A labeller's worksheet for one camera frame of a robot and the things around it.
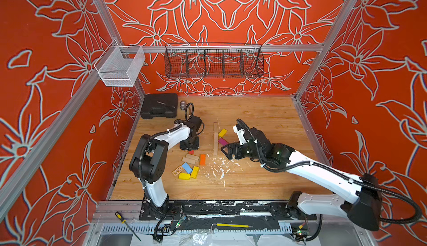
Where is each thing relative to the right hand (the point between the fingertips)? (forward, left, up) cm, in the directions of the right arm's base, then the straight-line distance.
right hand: (226, 145), depth 74 cm
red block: (+5, +19, -18) cm, 27 cm away
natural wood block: (+22, +5, -17) cm, 29 cm away
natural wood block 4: (+2, +18, -18) cm, 25 cm away
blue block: (-4, +20, -18) cm, 27 cm away
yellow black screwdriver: (-28, +45, -19) cm, 56 cm away
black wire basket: (+53, +18, +11) cm, 57 cm away
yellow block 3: (-8, +21, -18) cm, 29 cm away
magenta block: (+12, +1, -18) cm, 22 cm away
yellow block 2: (-6, +16, -18) cm, 25 cm away
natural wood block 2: (+15, +5, -19) cm, 25 cm away
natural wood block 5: (0, +20, -18) cm, 27 cm away
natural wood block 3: (+7, +5, -16) cm, 19 cm away
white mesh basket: (+42, +61, +13) cm, 76 cm away
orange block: (+2, +12, -19) cm, 23 cm away
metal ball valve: (+38, +28, -14) cm, 49 cm away
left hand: (+9, +19, -18) cm, 27 cm away
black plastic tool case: (+36, +43, -12) cm, 57 cm away
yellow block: (+18, +1, -17) cm, 25 cm away
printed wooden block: (-6, +25, -17) cm, 31 cm away
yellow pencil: (-28, -3, -19) cm, 34 cm away
